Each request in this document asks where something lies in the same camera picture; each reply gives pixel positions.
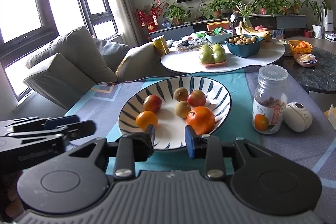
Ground small orange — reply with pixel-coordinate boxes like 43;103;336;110
135;111;158;131

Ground large orange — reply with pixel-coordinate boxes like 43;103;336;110
186;106;215;135

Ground red apple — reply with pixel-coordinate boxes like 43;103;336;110
187;90;206;107
143;95;162;113

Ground brown kiwi fruit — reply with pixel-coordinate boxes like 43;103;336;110
174;101;191;119

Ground brown round fruit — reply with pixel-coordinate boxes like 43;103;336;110
173;88;189;102

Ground blue striped white bowl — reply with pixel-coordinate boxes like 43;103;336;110
118;76;232;151

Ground grey sofa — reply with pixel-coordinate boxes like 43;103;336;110
23;27;169;109

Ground clear snack jar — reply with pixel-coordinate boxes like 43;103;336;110
252;65;289;135

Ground round white coffee table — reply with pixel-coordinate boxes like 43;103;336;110
161;39;285;74

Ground green pears on tray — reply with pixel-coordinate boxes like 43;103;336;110
199;43;227;67

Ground white round gadget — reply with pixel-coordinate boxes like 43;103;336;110
283;102;313;132

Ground grey cushion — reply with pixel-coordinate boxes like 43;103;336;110
93;38;130;72

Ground yellow tin can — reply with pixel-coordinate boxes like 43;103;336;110
152;35;169;56

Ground blue grey tablecloth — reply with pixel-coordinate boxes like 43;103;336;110
67;66;335;223

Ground glass plate with snacks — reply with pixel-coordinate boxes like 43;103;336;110
172;36;203;48

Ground teal bowl of longans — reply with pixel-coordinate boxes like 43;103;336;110
224;35;263;58

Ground light blue snack tray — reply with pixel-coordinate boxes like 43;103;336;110
206;28;233;44

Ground banana bunch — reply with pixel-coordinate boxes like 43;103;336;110
236;21;272;42

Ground orange box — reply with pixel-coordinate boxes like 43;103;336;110
207;20;230;31

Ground pink snack dish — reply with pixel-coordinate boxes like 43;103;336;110
293;53;318;68

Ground red flower decoration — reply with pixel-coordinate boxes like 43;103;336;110
131;0;169;33

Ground dark marble round table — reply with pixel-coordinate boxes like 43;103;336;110
282;46;336;94

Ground orange basket of tangerines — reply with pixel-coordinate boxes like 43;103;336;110
287;40;313;54

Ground tv cabinet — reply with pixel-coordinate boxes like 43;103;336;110
148;13;308;42

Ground potted green plant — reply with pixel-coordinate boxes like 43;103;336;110
163;5;191;26

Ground spider plant in vase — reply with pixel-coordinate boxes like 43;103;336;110
234;0;259;27

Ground tall plant in white pot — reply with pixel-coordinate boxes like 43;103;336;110
301;0;331;39

